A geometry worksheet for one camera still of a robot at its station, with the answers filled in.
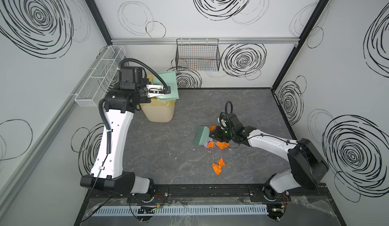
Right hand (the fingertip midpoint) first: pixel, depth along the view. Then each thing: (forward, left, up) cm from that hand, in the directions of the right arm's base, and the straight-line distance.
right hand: (207, 136), depth 83 cm
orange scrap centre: (-1, -9, -9) cm, 13 cm away
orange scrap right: (+6, -3, 0) cm, 6 cm away
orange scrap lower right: (-14, -5, -9) cm, 17 cm away
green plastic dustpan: (+19, +20, +25) cm, 37 cm away
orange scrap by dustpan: (-1, -2, -8) cm, 8 cm away
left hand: (+11, +30, +30) cm, 44 cm away
